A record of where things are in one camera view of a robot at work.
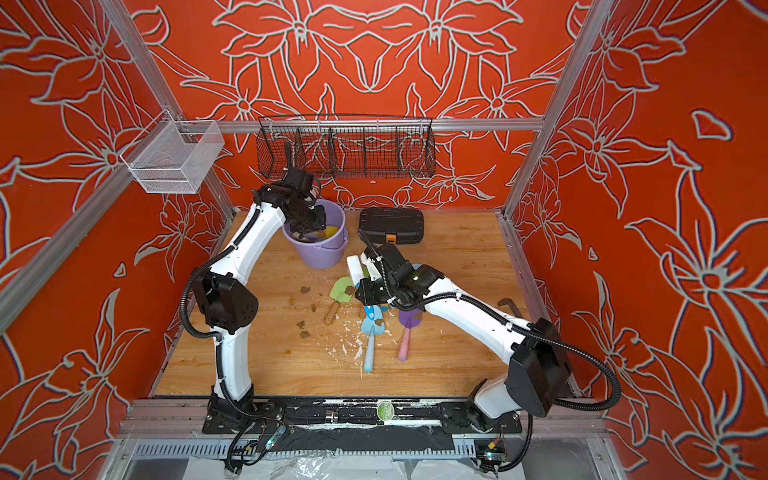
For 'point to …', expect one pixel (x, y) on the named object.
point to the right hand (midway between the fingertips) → (356, 290)
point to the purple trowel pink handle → (408, 319)
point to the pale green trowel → (339, 296)
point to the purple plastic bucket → (328, 253)
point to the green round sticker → (385, 410)
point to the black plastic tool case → (392, 225)
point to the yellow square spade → (328, 232)
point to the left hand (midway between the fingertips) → (324, 222)
